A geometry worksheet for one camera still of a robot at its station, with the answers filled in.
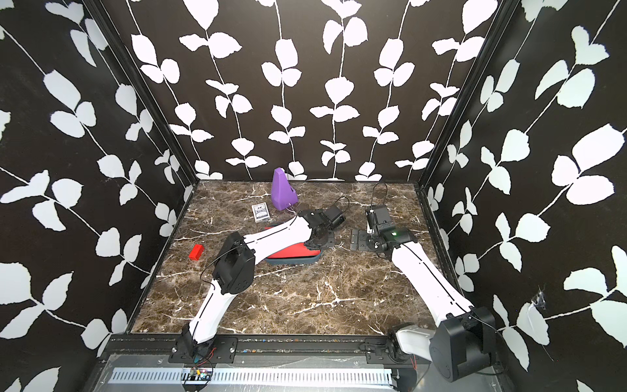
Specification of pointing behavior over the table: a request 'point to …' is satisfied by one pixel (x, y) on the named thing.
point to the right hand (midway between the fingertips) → (363, 235)
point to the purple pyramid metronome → (283, 195)
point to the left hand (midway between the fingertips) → (329, 241)
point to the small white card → (260, 211)
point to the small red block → (196, 252)
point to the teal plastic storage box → (295, 260)
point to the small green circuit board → (196, 374)
